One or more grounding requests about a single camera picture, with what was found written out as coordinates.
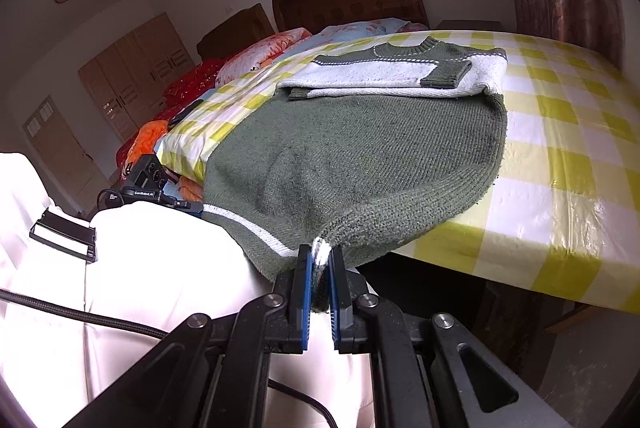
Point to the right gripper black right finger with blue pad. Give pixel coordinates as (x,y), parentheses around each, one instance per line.
(427,372)

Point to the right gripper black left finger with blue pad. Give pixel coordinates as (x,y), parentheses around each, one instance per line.
(211,372)

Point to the green and white knit sweater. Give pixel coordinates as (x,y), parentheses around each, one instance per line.
(364,151)

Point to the orange cloth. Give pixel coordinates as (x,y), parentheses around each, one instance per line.
(144,143)

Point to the wooden door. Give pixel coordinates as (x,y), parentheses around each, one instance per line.
(66,159)

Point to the white jacket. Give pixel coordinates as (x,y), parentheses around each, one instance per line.
(154,266)

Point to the light wooden wardrobe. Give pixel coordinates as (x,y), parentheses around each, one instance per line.
(128,79)

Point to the red dotted blanket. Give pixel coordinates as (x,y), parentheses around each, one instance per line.
(187,89)

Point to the orange floral pillow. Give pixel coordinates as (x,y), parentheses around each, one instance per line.
(259,54)

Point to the small dark wooden headboard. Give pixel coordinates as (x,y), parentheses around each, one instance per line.
(235,34)

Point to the yellow checked bed sheet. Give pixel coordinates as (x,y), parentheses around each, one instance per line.
(562,217)

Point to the blue floral pillow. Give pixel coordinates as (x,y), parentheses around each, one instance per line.
(353,31)

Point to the dark wooden nightstand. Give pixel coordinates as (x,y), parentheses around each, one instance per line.
(472,25)

